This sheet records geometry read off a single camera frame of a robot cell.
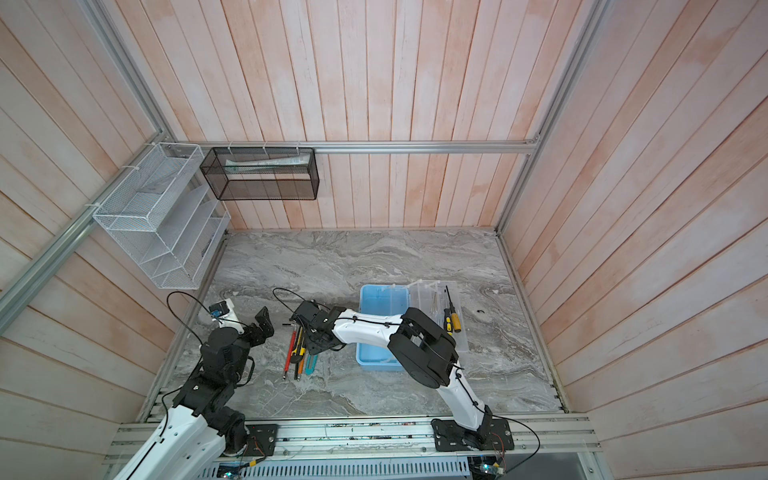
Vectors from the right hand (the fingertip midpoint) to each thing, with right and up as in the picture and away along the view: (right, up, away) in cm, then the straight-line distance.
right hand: (317, 343), depth 90 cm
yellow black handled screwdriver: (-4, -1, -4) cm, 6 cm away
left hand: (-15, +10, -10) cm, 21 cm away
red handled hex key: (-8, +3, +2) cm, 9 cm away
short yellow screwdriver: (+41, +10, -7) cm, 43 cm away
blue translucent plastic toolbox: (+38, +14, -2) cm, 40 cm away
